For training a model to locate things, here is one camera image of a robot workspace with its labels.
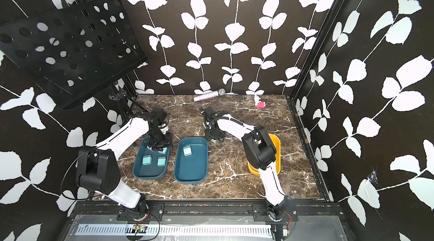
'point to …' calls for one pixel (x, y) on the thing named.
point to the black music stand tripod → (121, 97)
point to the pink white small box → (261, 104)
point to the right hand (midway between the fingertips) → (211, 135)
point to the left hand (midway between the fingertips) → (170, 145)
